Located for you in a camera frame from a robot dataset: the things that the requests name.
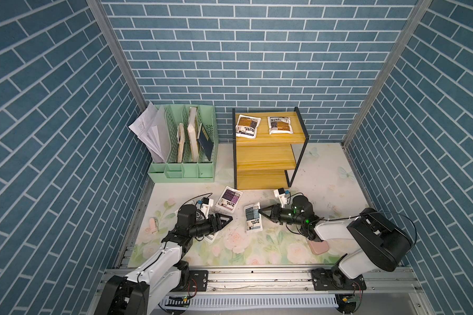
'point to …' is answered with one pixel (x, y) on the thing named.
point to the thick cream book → (193, 130)
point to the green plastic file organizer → (203, 171)
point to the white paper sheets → (152, 127)
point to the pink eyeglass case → (318, 247)
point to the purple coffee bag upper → (228, 199)
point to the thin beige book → (180, 140)
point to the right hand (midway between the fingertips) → (260, 214)
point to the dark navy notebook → (205, 144)
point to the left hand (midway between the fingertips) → (232, 223)
